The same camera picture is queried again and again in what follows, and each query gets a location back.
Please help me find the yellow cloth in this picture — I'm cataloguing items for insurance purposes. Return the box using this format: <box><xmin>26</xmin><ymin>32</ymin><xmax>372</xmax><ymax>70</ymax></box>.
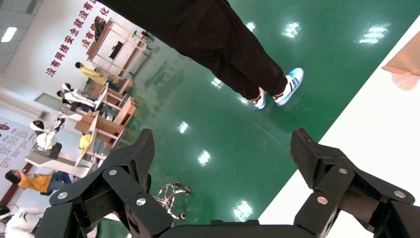
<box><xmin>78</xmin><ymin>133</ymin><xmax>93</xmax><ymax>154</ymax></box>

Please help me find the wooden frame rack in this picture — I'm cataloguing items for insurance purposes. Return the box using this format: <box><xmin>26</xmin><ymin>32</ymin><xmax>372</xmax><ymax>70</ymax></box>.
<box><xmin>86</xmin><ymin>18</ymin><xmax>148</xmax><ymax>79</ymax></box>

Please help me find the person in white shirt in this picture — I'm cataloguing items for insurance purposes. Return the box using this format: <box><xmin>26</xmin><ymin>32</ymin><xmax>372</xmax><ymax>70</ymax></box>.
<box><xmin>56</xmin><ymin>90</ymin><xmax>99</xmax><ymax>113</ymax></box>

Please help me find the person in black clothes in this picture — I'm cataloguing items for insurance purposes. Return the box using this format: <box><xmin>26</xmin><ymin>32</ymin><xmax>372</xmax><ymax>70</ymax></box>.
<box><xmin>97</xmin><ymin>0</ymin><xmax>305</xmax><ymax>110</ymax></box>

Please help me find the open cardboard storage box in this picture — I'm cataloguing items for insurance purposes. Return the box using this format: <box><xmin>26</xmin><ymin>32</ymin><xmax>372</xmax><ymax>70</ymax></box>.
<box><xmin>381</xmin><ymin>31</ymin><xmax>420</xmax><ymax>77</ymax></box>

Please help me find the white table with yellow cloth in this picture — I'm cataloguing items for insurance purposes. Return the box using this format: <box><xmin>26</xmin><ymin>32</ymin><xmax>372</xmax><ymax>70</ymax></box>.
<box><xmin>74</xmin><ymin>115</ymin><xmax>101</xmax><ymax>168</ymax></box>

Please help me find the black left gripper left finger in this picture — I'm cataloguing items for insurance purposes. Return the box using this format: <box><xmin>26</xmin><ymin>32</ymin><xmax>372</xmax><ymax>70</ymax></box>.
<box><xmin>34</xmin><ymin>128</ymin><xmax>174</xmax><ymax>238</ymax></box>

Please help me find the black round chrome stool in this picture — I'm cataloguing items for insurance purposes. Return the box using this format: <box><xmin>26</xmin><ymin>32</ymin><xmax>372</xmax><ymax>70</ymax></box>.
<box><xmin>144</xmin><ymin>173</ymin><xmax>192</xmax><ymax>221</ymax></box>

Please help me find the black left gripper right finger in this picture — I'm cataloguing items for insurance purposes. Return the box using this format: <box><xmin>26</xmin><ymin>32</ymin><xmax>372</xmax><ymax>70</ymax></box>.
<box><xmin>290</xmin><ymin>128</ymin><xmax>420</xmax><ymax>238</ymax></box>

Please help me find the white humanoid robot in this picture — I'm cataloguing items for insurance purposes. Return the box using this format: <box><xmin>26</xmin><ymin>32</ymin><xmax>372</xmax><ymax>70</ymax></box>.
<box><xmin>30</xmin><ymin>118</ymin><xmax>63</xmax><ymax>161</ymax></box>
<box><xmin>0</xmin><ymin>203</ymin><xmax>43</xmax><ymax>238</ymax></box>

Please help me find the white side table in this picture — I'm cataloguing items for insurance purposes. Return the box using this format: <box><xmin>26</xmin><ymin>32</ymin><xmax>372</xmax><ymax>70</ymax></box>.
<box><xmin>25</xmin><ymin>152</ymin><xmax>99</xmax><ymax>179</ymax></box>

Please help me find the brown cardboard carton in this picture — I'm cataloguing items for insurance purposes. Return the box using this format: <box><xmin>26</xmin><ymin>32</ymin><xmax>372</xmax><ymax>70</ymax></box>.
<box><xmin>74</xmin><ymin>111</ymin><xmax>114</xmax><ymax>134</ymax></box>

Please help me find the person in mustard shirt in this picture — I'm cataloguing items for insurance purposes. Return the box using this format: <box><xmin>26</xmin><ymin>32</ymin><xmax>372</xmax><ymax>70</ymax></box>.
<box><xmin>4</xmin><ymin>169</ymin><xmax>72</xmax><ymax>195</ymax></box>

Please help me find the person in bright yellow shirt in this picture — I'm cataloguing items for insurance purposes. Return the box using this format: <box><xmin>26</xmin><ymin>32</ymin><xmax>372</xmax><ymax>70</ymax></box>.
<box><xmin>74</xmin><ymin>61</ymin><xmax>109</xmax><ymax>85</ymax></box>

